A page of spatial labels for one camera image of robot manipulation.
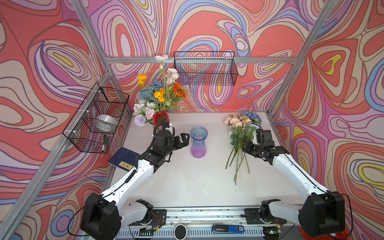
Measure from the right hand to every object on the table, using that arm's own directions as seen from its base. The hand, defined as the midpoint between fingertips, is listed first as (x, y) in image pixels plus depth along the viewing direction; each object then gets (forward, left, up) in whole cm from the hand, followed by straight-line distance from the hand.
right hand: (245, 150), depth 85 cm
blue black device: (-37, +19, -6) cm, 42 cm away
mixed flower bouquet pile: (+16, -3, 0) cm, 16 cm away
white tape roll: (+4, +72, +23) cm, 75 cm away
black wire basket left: (+20, +80, +23) cm, 86 cm away
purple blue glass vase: (+8, +26, +5) cm, 28 cm away
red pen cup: (-41, -29, +1) cm, 50 cm away
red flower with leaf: (+12, +48, +18) cm, 52 cm away
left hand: (+4, +34, +11) cm, 36 cm away
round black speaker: (-37, +37, -5) cm, 53 cm away
